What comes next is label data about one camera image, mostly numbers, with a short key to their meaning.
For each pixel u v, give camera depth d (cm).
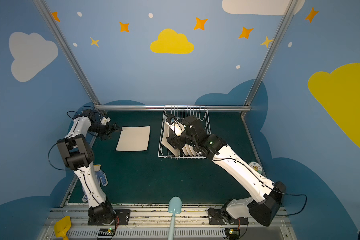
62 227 70
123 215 75
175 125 56
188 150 86
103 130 88
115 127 91
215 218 75
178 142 62
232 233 73
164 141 80
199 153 49
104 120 93
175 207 76
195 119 50
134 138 104
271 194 40
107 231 72
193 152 88
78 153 58
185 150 86
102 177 86
